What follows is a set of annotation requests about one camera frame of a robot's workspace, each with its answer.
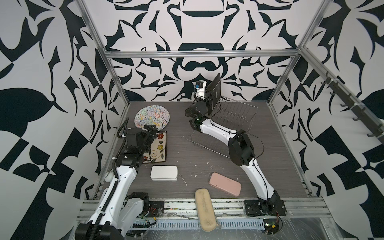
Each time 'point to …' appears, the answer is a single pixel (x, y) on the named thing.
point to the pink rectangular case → (225, 184)
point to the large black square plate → (213, 93)
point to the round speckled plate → (155, 115)
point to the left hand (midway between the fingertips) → (153, 128)
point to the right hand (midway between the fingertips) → (213, 91)
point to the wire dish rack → (231, 116)
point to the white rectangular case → (164, 173)
